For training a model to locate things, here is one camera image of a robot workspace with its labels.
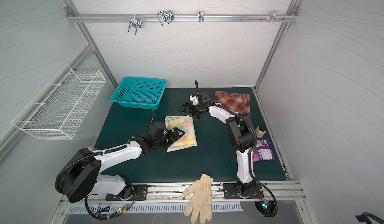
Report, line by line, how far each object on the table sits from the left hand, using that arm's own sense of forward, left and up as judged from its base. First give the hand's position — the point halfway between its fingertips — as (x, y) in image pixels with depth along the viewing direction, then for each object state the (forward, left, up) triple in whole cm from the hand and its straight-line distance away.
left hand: (183, 134), depth 84 cm
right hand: (+17, 0, +2) cm, 17 cm away
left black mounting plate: (-28, +20, -9) cm, 36 cm away
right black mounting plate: (-27, -26, -8) cm, 38 cm away
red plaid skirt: (+30, -39, -6) cm, 49 cm away
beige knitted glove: (-33, -10, -9) cm, 35 cm away
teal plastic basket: (+31, +33, +1) cm, 46 cm away
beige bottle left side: (-10, +48, +1) cm, 49 cm away
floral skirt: (+11, -1, -6) cm, 12 cm away
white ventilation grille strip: (-34, +16, -10) cm, 39 cm away
